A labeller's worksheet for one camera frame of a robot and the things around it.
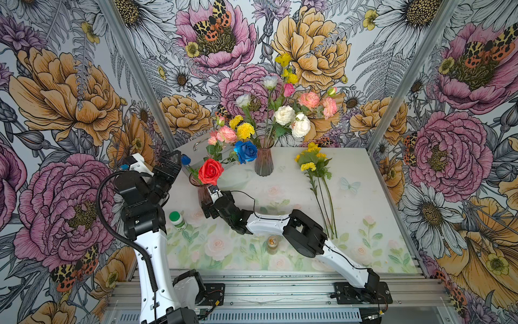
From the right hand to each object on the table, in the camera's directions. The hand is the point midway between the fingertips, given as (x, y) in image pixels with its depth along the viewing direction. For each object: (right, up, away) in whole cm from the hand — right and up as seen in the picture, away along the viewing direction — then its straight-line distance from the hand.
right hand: (212, 201), depth 94 cm
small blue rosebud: (-6, +18, -16) cm, 25 cm away
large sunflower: (+49, +20, +14) cm, 54 cm away
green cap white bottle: (-12, -6, -10) cm, 17 cm away
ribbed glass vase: (-2, +4, -5) cm, 7 cm away
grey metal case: (-10, +23, +5) cm, 26 cm away
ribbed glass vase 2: (+23, +17, +11) cm, 31 cm away
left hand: (-4, +16, -26) cm, 31 cm away
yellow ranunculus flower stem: (+55, -3, +4) cm, 56 cm away
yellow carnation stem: (+47, +15, +11) cm, 51 cm away
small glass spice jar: (+27, -14, -16) cm, 35 cm away
